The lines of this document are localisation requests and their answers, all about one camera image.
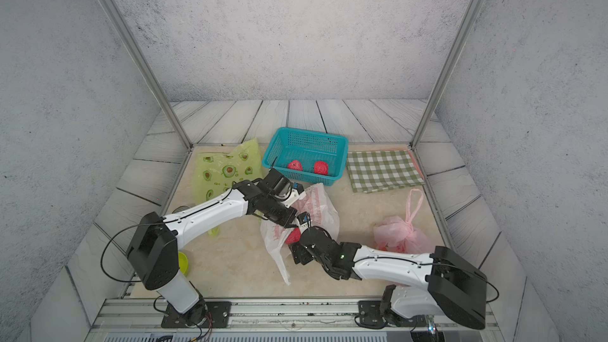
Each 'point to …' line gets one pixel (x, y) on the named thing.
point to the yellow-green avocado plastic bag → (216, 172)
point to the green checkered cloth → (374, 170)
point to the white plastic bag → (315, 210)
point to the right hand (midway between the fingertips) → (299, 241)
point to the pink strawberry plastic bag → (394, 234)
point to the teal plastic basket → (311, 155)
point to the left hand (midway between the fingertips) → (302, 226)
